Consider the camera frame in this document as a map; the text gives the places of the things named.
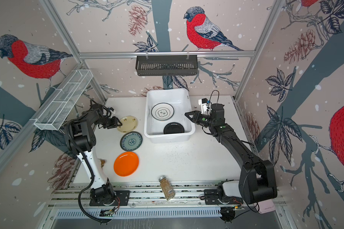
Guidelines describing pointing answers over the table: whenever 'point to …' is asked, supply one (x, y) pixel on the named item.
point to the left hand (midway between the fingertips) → (117, 123)
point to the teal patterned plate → (131, 140)
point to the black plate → (173, 128)
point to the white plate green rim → (162, 111)
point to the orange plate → (126, 163)
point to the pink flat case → (266, 206)
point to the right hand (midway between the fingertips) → (185, 116)
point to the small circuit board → (106, 213)
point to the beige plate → (129, 123)
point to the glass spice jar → (167, 190)
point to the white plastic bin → (165, 121)
